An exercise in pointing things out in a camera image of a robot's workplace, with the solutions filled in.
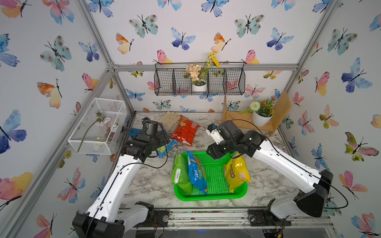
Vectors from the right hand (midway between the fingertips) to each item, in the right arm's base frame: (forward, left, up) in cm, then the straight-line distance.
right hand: (211, 148), depth 73 cm
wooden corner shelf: (+31, -42, +1) cm, 53 cm away
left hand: (+5, +24, +2) cm, 25 cm away
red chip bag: (+22, +16, -17) cm, 32 cm away
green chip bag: (-12, +14, -6) cm, 19 cm away
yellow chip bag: (-8, -12, -7) cm, 17 cm away
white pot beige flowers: (+39, +9, +9) cm, 41 cm away
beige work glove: (+37, +30, -23) cm, 53 cm away
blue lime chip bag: (+8, +29, -19) cm, 36 cm away
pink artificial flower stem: (+9, +55, +8) cm, 57 cm away
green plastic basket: (-12, -5, -23) cm, 26 cm away
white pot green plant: (+33, -33, -7) cm, 47 cm away
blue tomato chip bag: (-12, +7, -4) cm, 14 cm away
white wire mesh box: (+5, +55, +6) cm, 55 cm away
